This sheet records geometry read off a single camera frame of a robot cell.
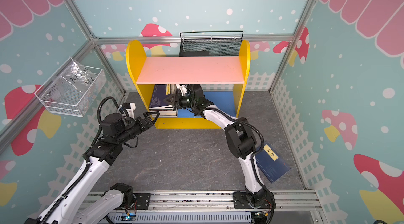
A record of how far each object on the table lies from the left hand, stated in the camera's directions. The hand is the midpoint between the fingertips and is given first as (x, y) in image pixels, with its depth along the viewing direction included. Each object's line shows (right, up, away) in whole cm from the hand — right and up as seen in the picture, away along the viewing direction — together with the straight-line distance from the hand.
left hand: (156, 119), depth 74 cm
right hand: (+2, +9, +8) cm, 12 cm away
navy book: (-2, +13, +14) cm, 19 cm away
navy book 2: (+59, -26, +10) cm, 66 cm away
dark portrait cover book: (+2, +3, +11) cm, 12 cm away
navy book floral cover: (0, +5, +10) cm, 11 cm away
